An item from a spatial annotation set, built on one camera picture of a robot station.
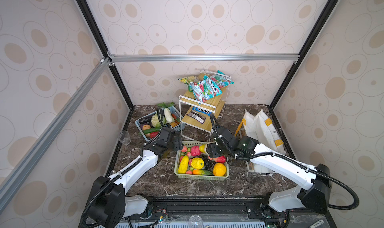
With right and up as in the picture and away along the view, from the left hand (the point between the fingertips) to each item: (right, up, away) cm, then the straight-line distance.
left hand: (179, 139), depth 85 cm
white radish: (-10, +14, +18) cm, 25 cm away
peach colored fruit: (-23, +6, +13) cm, 27 cm away
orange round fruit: (+21, -15, -7) cm, 27 cm away
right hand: (+17, -4, -8) cm, 20 cm away
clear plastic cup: (-39, -1, +15) cm, 42 cm away
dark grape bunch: (+17, -14, +1) cm, 22 cm away
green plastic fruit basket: (+23, -19, -7) cm, 31 cm away
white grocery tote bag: (+48, +6, +5) cm, 49 cm away
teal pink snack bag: (+24, +34, -1) cm, 42 cm away
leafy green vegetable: (-12, +21, +24) cm, 35 cm away
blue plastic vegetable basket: (-2, +5, +15) cm, 16 cm away
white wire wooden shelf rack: (+8, +4, +21) cm, 22 cm away
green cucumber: (-18, +5, +8) cm, 21 cm away
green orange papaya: (+12, -18, -3) cm, 22 cm away
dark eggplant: (-24, +11, +15) cm, 30 cm away
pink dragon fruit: (+9, -8, +3) cm, 12 cm away
